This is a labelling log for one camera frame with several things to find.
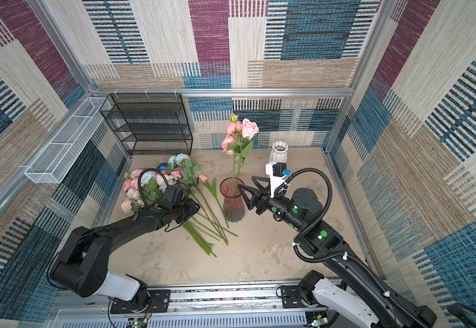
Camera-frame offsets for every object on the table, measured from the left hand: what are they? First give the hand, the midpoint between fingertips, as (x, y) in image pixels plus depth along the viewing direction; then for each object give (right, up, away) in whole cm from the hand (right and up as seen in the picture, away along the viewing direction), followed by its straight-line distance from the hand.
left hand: (200, 207), depth 91 cm
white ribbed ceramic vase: (+34, +24, -2) cm, 42 cm away
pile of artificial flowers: (-28, +8, +6) cm, 29 cm away
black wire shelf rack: (-30, +41, +19) cm, 54 cm away
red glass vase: (+15, +3, -7) cm, 17 cm away
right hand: (+20, +12, -28) cm, 36 cm away
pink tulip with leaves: (+4, +8, +14) cm, 16 cm away
